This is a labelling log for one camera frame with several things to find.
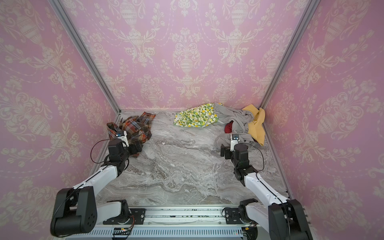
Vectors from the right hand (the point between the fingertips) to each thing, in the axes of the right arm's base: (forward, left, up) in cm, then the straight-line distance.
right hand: (231, 143), depth 87 cm
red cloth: (+20, -3, -10) cm, 22 cm away
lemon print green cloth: (+29, +17, -7) cm, 34 cm away
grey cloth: (+21, -11, -2) cm, 24 cm away
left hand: (+4, +58, 0) cm, 58 cm away
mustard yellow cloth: (+15, -21, -5) cm, 26 cm away
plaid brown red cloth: (+17, +59, -2) cm, 62 cm away
